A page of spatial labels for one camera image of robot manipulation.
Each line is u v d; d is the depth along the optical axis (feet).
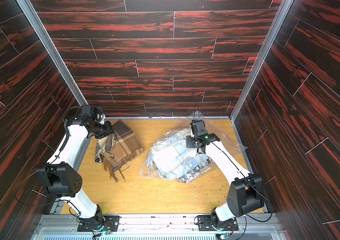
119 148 2.97
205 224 2.41
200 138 2.04
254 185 1.38
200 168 2.87
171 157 2.91
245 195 1.38
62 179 1.49
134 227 2.41
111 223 2.41
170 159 2.96
